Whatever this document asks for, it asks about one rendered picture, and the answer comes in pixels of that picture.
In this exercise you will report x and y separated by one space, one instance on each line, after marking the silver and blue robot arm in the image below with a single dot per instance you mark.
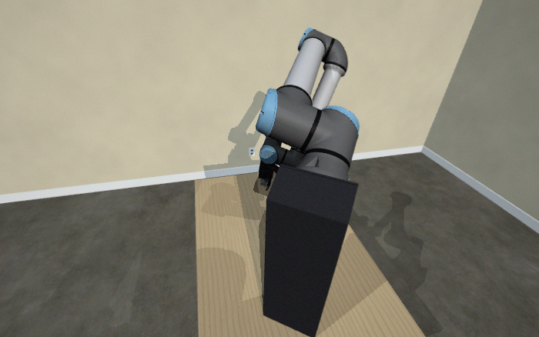
321 142

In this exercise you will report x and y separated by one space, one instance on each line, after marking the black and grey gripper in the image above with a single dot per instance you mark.
267 175

